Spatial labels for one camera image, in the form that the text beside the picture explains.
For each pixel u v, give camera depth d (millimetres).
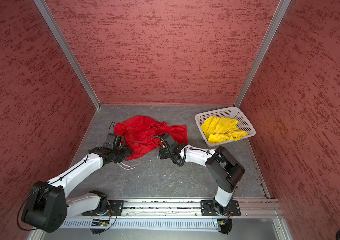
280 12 730
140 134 943
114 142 679
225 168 494
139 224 775
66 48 861
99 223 720
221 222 717
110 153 619
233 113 1065
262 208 759
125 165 895
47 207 400
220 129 960
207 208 740
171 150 694
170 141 703
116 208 741
